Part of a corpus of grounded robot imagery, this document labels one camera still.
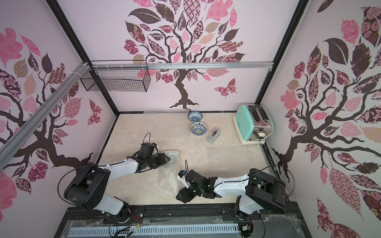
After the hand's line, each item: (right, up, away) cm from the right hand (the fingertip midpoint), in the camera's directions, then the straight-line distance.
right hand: (179, 195), depth 78 cm
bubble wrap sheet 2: (-7, +11, +4) cm, 13 cm away
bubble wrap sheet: (+36, +17, +17) cm, 43 cm away
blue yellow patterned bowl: (+11, +36, +30) cm, 48 cm away
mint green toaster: (+45, +39, +13) cm, 61 cm away
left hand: (-8, +14, +13) cm, 21 cm away
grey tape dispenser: (+22, +31, +25) cm, 45 cm away
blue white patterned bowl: (+9, +45, +38) cm, 60 cm away
